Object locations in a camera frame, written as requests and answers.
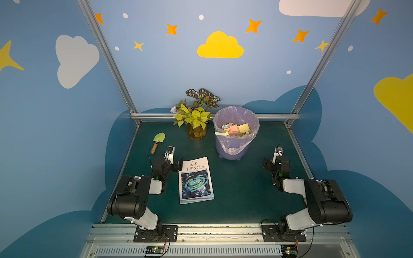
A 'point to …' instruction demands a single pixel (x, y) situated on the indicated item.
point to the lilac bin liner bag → (243, 116)
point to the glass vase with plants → (194, 112)
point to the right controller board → (289, 251)
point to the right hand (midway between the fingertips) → (277, 156)
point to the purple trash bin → (233, 148)
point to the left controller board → (154, 249)
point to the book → (195, 182)
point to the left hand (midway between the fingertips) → (174, 153)
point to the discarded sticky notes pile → (236, 130)
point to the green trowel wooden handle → (154, 148)
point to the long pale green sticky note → (222, 134)
